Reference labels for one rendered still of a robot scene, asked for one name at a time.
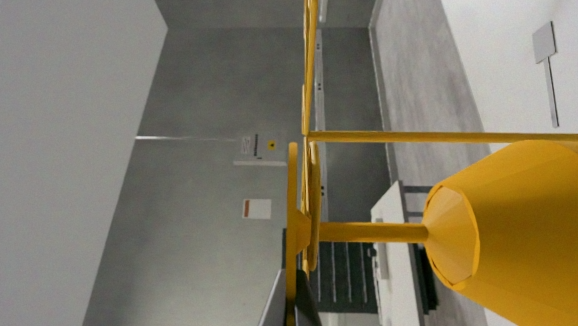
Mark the amber wine glass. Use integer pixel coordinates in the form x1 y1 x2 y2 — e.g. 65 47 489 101
286 140 578 326

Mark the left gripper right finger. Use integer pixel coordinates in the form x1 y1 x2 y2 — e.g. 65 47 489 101
295 269 322 326

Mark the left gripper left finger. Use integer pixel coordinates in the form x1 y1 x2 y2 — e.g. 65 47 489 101
258 269 287 326

